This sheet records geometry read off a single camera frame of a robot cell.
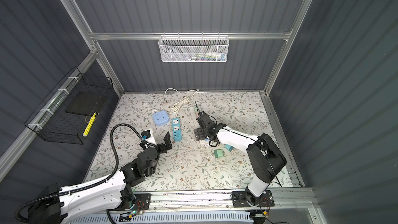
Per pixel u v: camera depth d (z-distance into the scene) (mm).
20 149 543
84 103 768
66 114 720
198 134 823
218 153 867
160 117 1024
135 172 590
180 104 1110
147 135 644
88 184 486
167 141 709
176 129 965
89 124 694
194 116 1039
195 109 1041
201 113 809
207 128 692
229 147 891
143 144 723
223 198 760
